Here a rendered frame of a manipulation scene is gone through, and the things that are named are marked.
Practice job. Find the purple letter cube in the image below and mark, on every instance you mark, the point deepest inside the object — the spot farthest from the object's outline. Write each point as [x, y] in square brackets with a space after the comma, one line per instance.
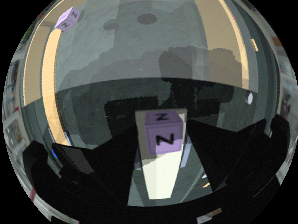
[164, 131]

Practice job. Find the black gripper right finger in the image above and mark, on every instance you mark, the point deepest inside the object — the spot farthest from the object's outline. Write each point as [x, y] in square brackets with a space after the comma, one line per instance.
[220, 150]

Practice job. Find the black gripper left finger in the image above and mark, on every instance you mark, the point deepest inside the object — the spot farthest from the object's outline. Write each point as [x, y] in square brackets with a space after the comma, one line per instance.
[111, 164]

